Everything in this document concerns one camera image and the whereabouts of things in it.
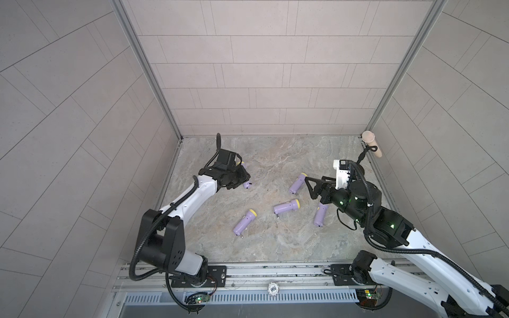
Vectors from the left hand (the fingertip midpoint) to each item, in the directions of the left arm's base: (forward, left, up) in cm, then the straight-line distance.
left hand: (252, 175), depth 86 cm
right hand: (-13, -21, +16) cm, 29 cm away
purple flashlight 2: (-10, -19, -8) cm, 23 cm away
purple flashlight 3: (-15, +1, -9) cm, 18 cm away
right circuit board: (-42, -42, -12) cm, 61 cm away
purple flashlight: (-6, +1, +2) cm, 7 cm away
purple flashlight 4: (-13, -30, -9) cm, 34 cm away
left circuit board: (-43, +15, -10) cm, 46 cm away
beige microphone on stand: (+8, -48, +16) cm, 51 cm away
